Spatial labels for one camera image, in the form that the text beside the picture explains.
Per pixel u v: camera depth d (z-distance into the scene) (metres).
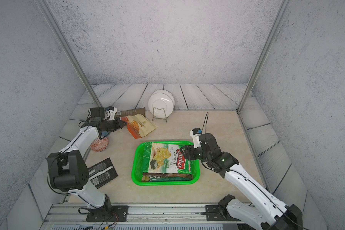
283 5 0.70
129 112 1.22
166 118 1.14
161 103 1.07
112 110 0.83
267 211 0.39
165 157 0.86
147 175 0.79
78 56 0.91
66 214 0.75
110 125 0.77
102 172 0.86
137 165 0.83
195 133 0.66
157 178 0.79
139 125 1.03
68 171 0.46
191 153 0.65
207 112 1.21
